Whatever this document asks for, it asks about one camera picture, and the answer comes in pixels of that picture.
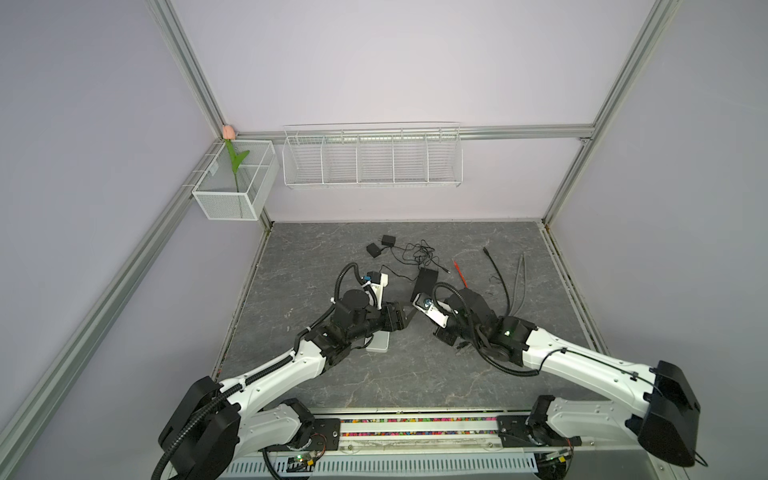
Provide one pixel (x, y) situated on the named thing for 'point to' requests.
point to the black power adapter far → (389, 241)
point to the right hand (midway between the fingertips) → (432, 311)
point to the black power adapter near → (373, 250)
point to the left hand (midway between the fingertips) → (411, 311)
